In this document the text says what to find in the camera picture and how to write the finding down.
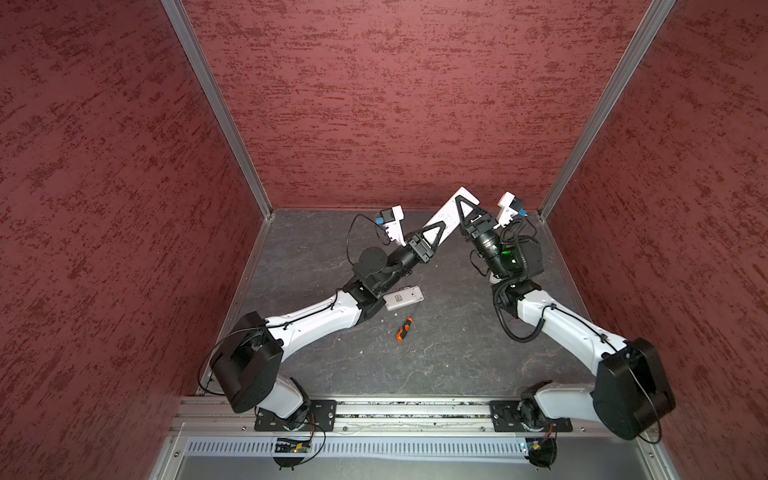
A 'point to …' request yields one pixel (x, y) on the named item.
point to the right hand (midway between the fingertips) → (448, 203)
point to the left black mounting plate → (322, 418)
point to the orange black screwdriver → (404, 329)
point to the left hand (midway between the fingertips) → (446, 231)
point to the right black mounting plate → (506, 417)
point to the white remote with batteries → (403, 296)
